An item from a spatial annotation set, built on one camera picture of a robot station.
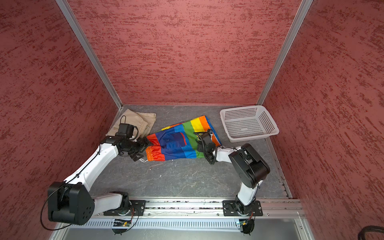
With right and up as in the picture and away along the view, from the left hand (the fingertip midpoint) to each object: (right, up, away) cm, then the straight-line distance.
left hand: (149, 151), depth 82 cm
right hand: (+30, 0, +15) cm, 34 cm away
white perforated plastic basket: (+66, +15, +27) cm, 73 cm away
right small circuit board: (+50, -33, -10) cm, 61 cm away
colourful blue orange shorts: (+16, +4, +13) cm, 21 cm away
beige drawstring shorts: (-11, +17, +22) cm, 29 cm away
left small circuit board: (-12, -34, -10) cm, 37 cm away
